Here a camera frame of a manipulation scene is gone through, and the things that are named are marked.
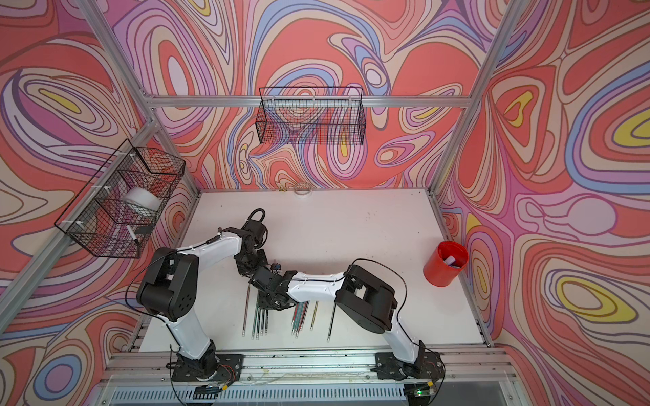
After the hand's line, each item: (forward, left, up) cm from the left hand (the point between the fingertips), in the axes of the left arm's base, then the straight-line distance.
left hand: (265, 270), depth 94 cm
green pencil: (-19, +1, -1) cm, 19 cm away
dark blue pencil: (-19, -1, -1) cm, 19 cm away
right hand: (-15, -3, -1) cm, 15 cm away
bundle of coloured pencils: (-17, -14, 0) cm, 22 cm away
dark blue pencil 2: (-19, -3, +1) cm, 19 cm away
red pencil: (-15, +4, 0) cm, 15 cm away
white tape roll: (+7, +32, +32) cm, 46 cm away
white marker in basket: (-2, +34, +26) cm, 43 cm away
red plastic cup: (-2, -64, +9) cm, 65 cm away
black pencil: (-20, -25, -1) cm, 32 cm away
